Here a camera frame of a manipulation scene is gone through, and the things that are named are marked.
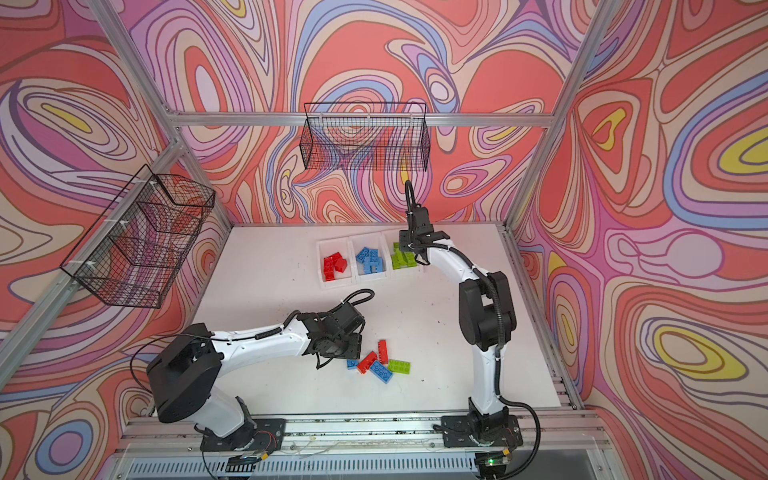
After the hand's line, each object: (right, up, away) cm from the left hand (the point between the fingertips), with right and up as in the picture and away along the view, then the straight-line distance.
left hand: (361, 349), depth 85 cm
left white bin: (-15, +29, +20) cm, 38 cm away
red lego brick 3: (+1, -3, -3) cm, 5 cm away
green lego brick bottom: (+11, -5, -1) cm, 12 cm away
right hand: (+17, +31, +14) cm, 38 cm away
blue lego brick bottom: (+6, -6, -1) cm, 8 cm away
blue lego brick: (+1, +23, +19) cm, 30 cm away
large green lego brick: (+16, +26, +21) cm, 37 cm away
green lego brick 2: (+12, +25, +19) cm, 34 cm away
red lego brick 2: (-11, +26, +22) cm, 36 cm away
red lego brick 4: (+6, -1, -1) cm, 7 cm away
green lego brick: (+11, +31, +25) cm, 41 cm away
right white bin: (+8, +33, +19) cm, 39 cm away
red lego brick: (-13, +23, +19) cm, 32 cm away
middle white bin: (-3, +31, +22) cm, 39 cm away
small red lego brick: (-9, +24, +19) cm, 32 cm away
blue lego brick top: (0, +28, +22) cm, 36 cm away
